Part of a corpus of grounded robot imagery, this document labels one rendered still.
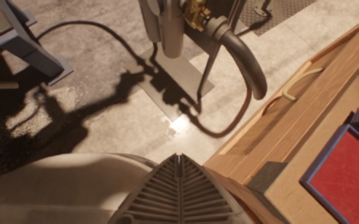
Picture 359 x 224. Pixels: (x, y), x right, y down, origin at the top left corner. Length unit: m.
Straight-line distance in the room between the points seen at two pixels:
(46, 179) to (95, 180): 0.10
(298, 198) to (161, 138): 0.53
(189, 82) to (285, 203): 0.63
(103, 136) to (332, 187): 0.73
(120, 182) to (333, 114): 0.39
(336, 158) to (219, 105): 0.53
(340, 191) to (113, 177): 0.36
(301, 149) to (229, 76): 0.63
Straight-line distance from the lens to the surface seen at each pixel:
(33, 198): 0.42
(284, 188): 0.23
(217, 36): 0.32
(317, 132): 0.28
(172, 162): 0.17
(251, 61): 0.32
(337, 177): 0.28
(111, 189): 0.34
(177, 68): 0.79
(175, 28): 0.44
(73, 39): 1.11
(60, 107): 0.90
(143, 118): 0.70
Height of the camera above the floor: 0.66
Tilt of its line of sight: 73 degrees down
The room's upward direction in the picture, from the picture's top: 5 degrees clockwise
